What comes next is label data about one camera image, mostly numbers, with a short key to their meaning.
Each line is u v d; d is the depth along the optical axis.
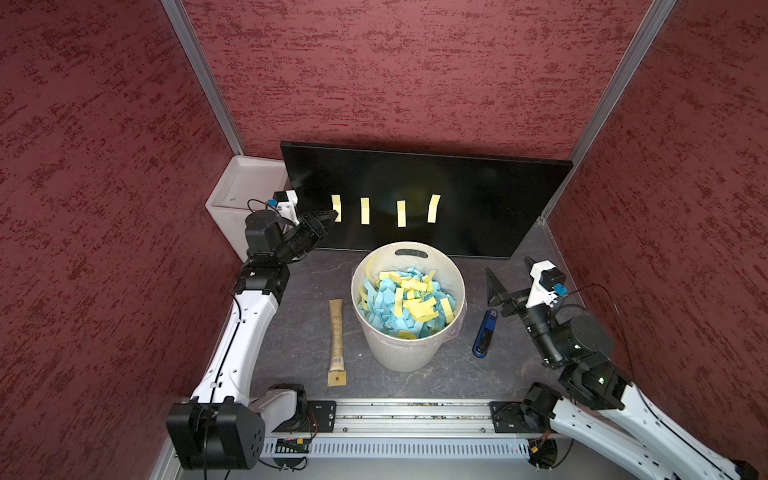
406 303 0.69
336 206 0.70
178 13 0.71
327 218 0.70
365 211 0.71
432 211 0.70
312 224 0.62
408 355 0.83
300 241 0.62
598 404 0.47
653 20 0.72
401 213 0.71
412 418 0.76
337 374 0.80
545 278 0.49
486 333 0.87
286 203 0.64
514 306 0.54
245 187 0.99
